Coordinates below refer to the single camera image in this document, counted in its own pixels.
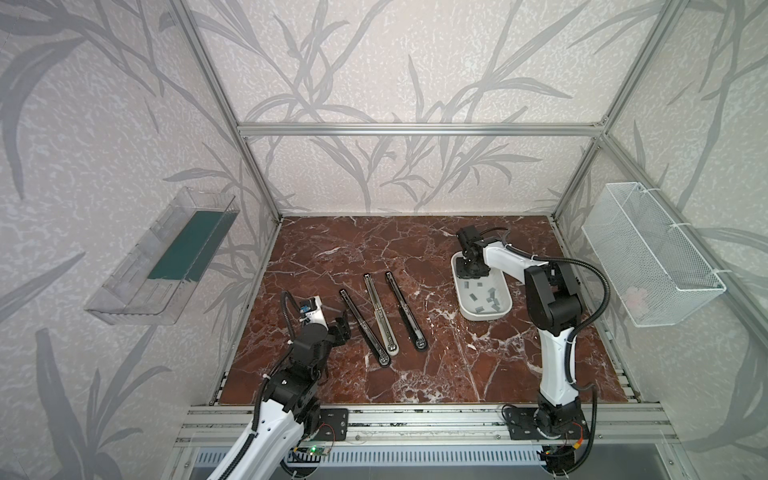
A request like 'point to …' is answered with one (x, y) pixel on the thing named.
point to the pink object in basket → (635, 295)
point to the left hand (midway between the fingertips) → (341, 305)
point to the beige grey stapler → (388, 337)
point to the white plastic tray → (484, 298)
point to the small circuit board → (317, 450)
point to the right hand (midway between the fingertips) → (466, 264)
